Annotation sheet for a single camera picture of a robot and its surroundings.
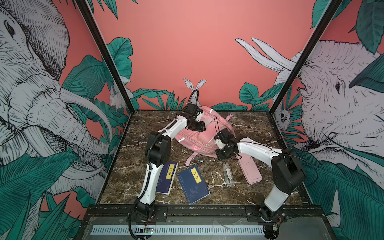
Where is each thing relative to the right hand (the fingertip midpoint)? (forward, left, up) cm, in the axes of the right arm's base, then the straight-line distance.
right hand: (217, 155), depth 89 cm
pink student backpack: (+9, +9, -1) cm, 13 cm away
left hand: (+19, +8, +5) cm, 21 cm away
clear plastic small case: (-10, -6, -4) cm, 13 cm away
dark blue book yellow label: (-15, +14, -7) cm, 22 cm away
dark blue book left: (-13, +30, -3) cm, 33 cm away
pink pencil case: (-7, -19, -4) cm, 21 cm away
